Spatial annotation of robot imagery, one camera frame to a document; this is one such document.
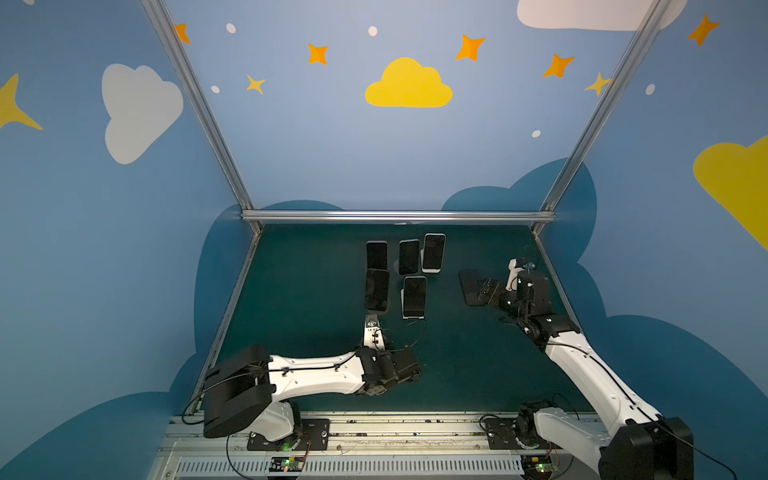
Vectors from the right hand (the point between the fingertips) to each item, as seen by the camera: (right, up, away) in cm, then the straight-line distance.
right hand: (491, 283), depth 84 cm
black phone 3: (-21, -5, +9) cm, 24 cm away
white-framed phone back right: (-13, +9, +20) cm, 26 cm away
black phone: (-33, +8, +13) cm, 37 cm away
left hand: (-31, -19, -1) cm, 36 cm away
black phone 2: (-22, +8, +22) cm, 32 cm away
